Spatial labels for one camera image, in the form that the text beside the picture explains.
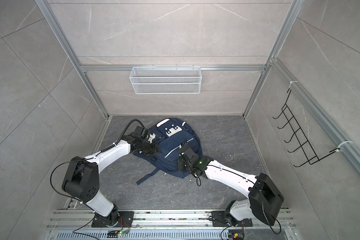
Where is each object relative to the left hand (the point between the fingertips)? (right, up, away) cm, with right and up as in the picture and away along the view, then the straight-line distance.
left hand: (161, 147), depth 88 cm
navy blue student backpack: (+5, +8, +9) cm, 13 cm away
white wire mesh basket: (+1, +45, +12) cm, 46 cm away
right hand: (+11, -7, -5) cm, 14 cm away
